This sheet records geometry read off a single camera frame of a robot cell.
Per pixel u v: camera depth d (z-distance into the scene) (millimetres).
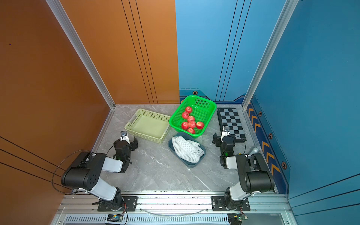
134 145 885
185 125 1012
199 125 1007
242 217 694
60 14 718
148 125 1054
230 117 1085
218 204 725
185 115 1077
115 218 722
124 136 794
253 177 445
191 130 972
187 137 936
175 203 755
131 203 737
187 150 822
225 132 794
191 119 1048
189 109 1120
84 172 458
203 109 1162
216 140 858
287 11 711
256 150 895
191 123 992
